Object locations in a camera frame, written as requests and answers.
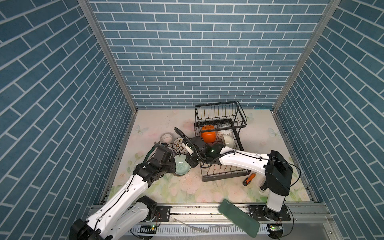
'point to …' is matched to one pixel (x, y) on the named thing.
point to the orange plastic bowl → (208, 137)
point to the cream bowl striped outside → (229, 141)
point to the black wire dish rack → (218, 123)
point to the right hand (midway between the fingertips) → (185, 158)
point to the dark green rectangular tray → (244, 220)
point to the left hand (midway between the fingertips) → (174, 163)
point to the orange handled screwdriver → (247, 180)
